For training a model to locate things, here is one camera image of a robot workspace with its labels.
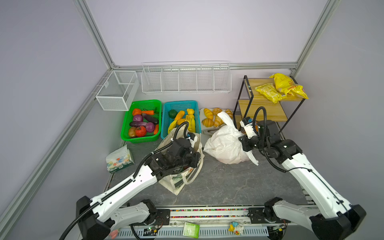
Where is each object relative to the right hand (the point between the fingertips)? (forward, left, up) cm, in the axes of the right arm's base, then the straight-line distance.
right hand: (241, 138), depth 75 cm
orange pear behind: (+36, +37, -20) cm, 55 cm away
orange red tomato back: (+38, +70, -18) cm, 82 cm away
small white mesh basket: (+40, +78, 0) cm, 87 cm away
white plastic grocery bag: (-2, +9, -2) cm, 10 cm away
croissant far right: (+39, -2, -22) cm, 45 cm away
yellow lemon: (+39, +29, -20) cm, 52 cm away
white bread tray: (+21, +17, -22) cm, 34 cm away
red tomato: (+18, +61, -16) cm, 66 cm away
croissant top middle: (+40, +9, -20) cm, 46 cm away
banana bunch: (+28, +29, -16) cm, 43 cm away
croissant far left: (+38, +15, -20) cm, 45 cm away
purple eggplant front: (+25, +67, -17) cm, 73 cm away
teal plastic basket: (+43, +38, -17) cm, 60 cm away
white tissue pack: (-2, +70, -19) cm, 72 cm away
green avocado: (+37, +42, -19) cm, 60 cm away
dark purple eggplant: (+32, +59, -21) cm, 71 cm away
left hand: (-9, +21, -3) cm, 23 cm away
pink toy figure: (-38, +61, -21) cm, 75 cm away
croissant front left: (+28, +16, -20) cm, 38 cm away
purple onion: (+31, +67, -17) cm, 76 cm away
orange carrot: (+39, +60, -20) cm, 74 cm away
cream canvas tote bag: (-19, +32, -9) cm, 39 cm away
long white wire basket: (+48, +31, +5) cm, 57 cm away
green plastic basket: (+29, +73, -15) cm, 80 cm away
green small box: (-36, +25, -22) cm, 50 cm away
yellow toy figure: (-35, +5, -21) cm, 41 cm away
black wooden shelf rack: (+18, -6, +4) cm, 19 cm away
